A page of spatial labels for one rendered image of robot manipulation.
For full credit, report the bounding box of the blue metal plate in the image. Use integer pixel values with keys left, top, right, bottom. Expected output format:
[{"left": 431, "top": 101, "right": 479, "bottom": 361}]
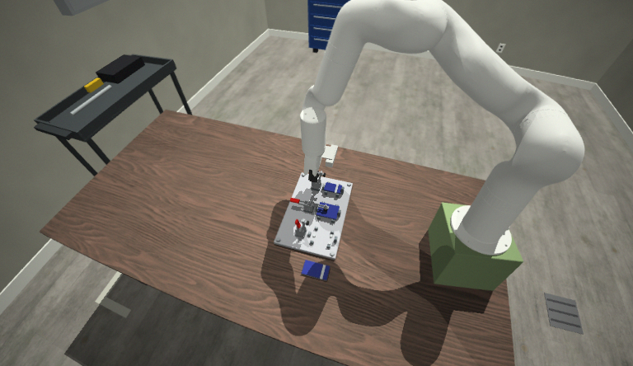
[{"left": 316, "top": 202, "right": 340, "bottom": 221}]

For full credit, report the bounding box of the blue rectangular block with white band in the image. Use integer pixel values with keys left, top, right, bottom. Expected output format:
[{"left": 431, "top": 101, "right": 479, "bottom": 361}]
[{"left": 302, "top": 260, "right": 330, "bottom": 281}]

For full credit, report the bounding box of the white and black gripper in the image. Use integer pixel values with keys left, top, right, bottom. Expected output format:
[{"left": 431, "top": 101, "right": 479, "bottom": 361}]
[{"left": 304, "top": 153, "right": 322, "bottom": 183}]

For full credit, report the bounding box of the blue rectangular block with white slot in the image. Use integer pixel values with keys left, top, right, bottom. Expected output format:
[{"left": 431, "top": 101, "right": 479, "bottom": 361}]
[{"left": 324, "top": 182, "right": 342, "bottom": 196}]

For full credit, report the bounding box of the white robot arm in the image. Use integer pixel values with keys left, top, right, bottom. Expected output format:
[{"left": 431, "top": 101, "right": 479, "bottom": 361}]
[{"left": 300, "top": 0, "right": 584, "bottom": 256}]

